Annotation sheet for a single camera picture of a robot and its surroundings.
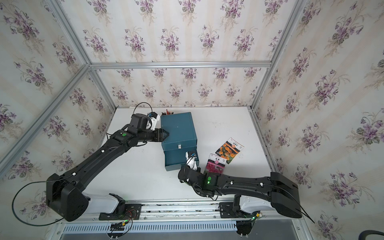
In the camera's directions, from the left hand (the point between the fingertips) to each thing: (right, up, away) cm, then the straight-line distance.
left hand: (167, 136), depth 79 cm
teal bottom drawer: (+4, -14, +2) cm, 14 cm away
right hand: (+8, -17, -3) cm, 20 cm away
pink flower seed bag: (+28, -18, +11) cm, 35 cm away
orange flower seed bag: (+38, -11, +17) cm, 43 cm away
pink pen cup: (-2, +14, +22) cm, 26 cm away
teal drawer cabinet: (+8, -1, -4) cm, 9 cm away
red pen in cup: (-4, +14, +22) cm, 27 cm away
